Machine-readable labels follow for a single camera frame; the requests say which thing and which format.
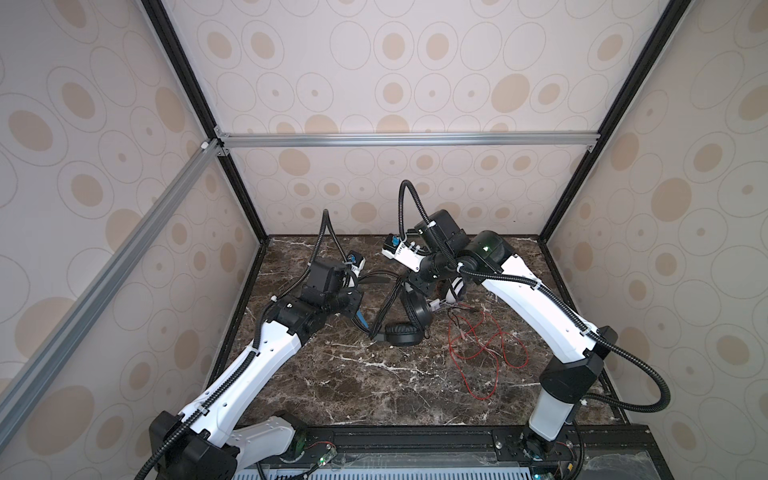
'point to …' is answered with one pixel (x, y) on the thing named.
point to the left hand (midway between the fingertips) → (364, 286)
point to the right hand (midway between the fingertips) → (407, 272)
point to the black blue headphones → (408, 318)
